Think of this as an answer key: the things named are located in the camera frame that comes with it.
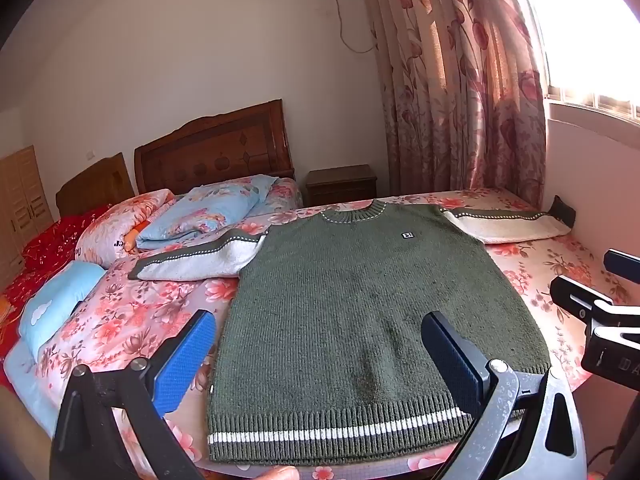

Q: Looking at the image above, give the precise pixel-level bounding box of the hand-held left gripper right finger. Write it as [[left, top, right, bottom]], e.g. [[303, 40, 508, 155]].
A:
[[422, 311, 588, 480]]

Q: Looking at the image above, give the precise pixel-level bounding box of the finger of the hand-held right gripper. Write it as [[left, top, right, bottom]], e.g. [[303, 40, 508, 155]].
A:
[[603, 249, 640, 273], [550, 275, 615, 326]]

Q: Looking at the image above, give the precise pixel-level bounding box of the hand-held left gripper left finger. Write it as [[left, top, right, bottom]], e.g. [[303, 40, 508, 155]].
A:
[[50, 310, 218, 480]]

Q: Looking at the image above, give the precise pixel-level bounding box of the green knitted sweater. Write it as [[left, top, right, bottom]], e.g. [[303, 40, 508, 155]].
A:
[[127, 199, 573, 466]]

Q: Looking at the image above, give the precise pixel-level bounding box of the pink floral bed sheet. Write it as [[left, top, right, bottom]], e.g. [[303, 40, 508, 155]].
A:
[[35, 175, 633, 480]]

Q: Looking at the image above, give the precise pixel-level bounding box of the dark cloth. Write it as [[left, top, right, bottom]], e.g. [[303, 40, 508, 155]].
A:
[[549, 195, 577, 228]]

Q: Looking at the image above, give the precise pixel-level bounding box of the light blue cloud pillow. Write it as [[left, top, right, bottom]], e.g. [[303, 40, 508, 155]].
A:
[[19, 260, 107, 361]]

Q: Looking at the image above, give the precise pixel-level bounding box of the pink floral pillow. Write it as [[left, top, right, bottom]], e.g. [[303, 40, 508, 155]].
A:
[[75, 189, 176, 268]]

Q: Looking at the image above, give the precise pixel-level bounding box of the blue floral pillow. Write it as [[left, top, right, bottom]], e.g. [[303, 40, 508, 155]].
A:
[[136, 174, 281, 251]]

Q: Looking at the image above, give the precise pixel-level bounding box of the light blue blanket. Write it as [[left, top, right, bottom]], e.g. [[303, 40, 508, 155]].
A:
[[2, 337, 63, 438]]

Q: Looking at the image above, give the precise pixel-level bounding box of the red blanket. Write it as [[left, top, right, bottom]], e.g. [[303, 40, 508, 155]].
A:
[[0, 204, 113, 311]]

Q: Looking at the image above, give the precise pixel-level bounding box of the small plain wooden headboard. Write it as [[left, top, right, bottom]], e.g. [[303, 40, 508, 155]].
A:
[[55, 152, 136, 218]]

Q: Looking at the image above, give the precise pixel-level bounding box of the dark wooden nightstand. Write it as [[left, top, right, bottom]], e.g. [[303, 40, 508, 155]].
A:
[[305, 164, 377, 208]]

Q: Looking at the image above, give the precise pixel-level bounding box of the large carved wooden headboard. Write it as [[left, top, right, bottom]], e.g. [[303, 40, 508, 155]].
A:
[[134, 99, 296, 196]]

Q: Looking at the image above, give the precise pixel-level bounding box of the bright window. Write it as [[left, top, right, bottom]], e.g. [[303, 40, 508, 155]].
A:
[[500, 0, 640, 121]]

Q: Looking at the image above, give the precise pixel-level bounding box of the light wooden wardrobe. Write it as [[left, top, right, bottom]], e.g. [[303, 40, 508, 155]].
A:
[[0, 145, 55, 293]]

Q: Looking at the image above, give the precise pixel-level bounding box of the pink floral curtain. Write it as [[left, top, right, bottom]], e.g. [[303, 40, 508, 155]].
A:
[[355, 0, 551, 208]]

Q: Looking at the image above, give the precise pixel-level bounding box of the air conditioner cable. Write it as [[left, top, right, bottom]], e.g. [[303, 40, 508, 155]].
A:
[[327, 0, 376, 56]]

